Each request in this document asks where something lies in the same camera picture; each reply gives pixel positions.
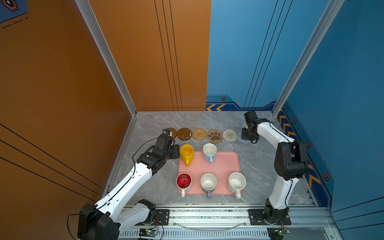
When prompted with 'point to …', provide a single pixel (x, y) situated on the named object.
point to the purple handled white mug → (208, 182)
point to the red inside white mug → (183, 183)
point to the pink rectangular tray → (225, 163)
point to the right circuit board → (277, 233)
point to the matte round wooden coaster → (173, 132)
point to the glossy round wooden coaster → (184, 134)
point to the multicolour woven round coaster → (229, 135)
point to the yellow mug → (186, 152)
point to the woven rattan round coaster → (199, 134)
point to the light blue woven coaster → (242, 140)
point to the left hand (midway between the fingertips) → (174, 146)
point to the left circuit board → (147, 232)
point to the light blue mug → (209, 151)
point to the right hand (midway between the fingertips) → (245, 136)
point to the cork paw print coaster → (215, 136)
